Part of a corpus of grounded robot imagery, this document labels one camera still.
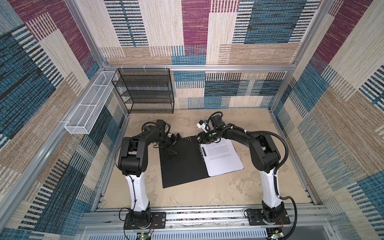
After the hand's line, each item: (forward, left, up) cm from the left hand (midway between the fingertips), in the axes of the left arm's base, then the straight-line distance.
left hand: (182, 146), depth 96 cm
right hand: (0, -9, +3) cm, 9 cm away
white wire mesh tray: (-5, +45, +30) cm, 54 cm away
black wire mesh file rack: (+39, +27, +13) cm, 49 cm away
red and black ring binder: (-11, -3, -5) cm, 13 cm away
